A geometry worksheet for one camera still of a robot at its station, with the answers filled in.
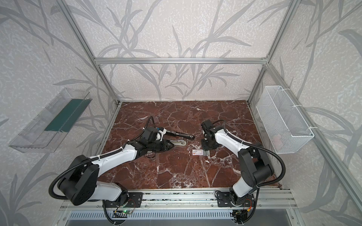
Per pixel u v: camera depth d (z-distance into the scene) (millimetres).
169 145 821
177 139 988
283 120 630
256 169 446
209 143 762
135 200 728
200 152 910
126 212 704
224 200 726
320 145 566
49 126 651
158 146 738
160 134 718
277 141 735
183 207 722
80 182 422
